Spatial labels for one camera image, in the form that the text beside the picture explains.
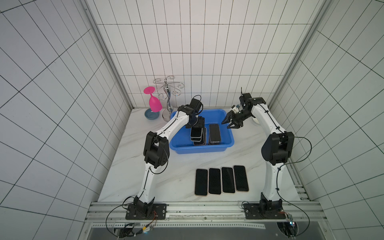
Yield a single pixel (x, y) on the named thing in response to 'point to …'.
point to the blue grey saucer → (151, 115)
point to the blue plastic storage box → (181, 144)
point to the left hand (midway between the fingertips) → (197, 127)
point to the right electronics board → (288, 228)
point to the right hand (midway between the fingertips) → (219, 123)
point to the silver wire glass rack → (165, 91)
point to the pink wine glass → (154, 103)
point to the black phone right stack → (214, 135)
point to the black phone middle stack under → (203, 140)
